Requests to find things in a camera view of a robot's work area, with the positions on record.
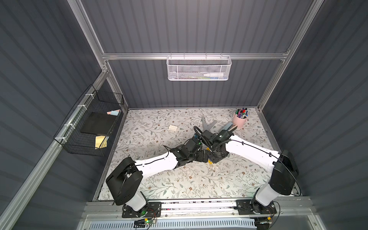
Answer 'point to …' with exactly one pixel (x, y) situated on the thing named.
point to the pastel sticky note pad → (114, 112)
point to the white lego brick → (173, 128)
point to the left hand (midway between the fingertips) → (206, 156)
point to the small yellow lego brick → (210, 162)
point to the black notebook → (98, 123)
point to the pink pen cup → (240, 117)
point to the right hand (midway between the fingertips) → (216, 159)
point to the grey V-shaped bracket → (205, 127)
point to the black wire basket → (69, 135)
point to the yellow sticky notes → (98, 139)
